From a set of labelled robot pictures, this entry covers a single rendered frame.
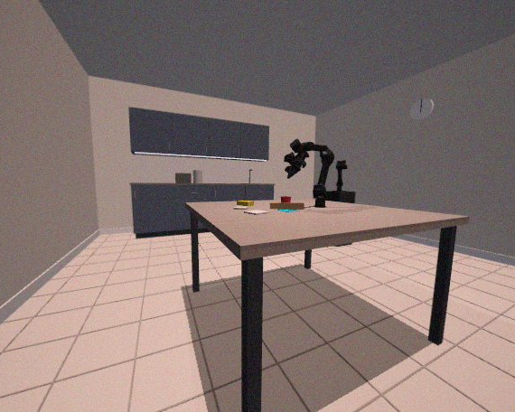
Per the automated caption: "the white flat square pad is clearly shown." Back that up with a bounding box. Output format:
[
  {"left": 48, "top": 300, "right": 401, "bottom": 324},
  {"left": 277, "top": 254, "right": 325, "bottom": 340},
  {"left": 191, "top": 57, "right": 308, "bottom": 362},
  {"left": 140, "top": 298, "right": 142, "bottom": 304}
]
[{"left": 244, "top": 210, "right": 269, "bottom": 215}]

